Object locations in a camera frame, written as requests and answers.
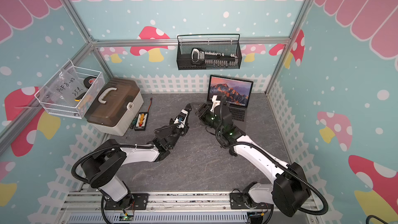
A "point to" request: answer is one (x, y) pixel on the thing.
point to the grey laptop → (237, 92)
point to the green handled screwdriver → (134, 122)
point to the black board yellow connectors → (141, 121)
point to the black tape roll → (88, 81)
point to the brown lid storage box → (113, 109)
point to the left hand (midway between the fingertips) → (187, 113)
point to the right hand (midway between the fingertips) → (192, 106)
